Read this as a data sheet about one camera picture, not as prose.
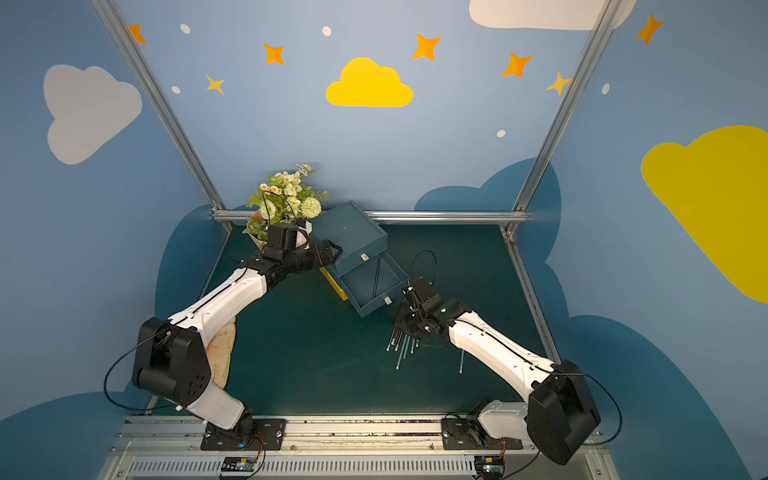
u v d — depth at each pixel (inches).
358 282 36.0
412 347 35.5
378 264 39.9
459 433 29.5
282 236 26.1
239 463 28.3
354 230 35.9
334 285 37.9
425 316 24.5
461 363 34.0
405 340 35.7
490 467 28.7
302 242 29.3
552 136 36.5
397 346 35.6
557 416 15.9
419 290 25.1
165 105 33.3
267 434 29.6
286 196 34.7
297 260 28.9
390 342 35.7
